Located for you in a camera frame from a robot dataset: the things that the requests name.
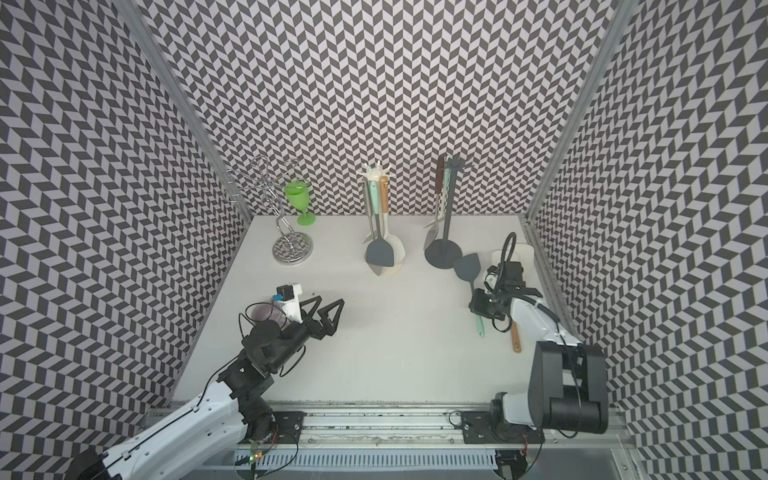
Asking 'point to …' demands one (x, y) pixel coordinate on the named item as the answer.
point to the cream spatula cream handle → (371, 236)
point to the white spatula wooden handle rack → (398, 250)
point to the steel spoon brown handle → (433, 230)
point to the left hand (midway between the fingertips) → (333, 303)
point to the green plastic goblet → (297, 193)
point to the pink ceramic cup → (260, 311)
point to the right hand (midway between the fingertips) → (473, 310)
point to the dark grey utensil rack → (445, 253)
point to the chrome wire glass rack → (290, 247)
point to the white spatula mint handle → (445, 186)
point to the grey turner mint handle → (379, 251)
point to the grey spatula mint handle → (468, 267)
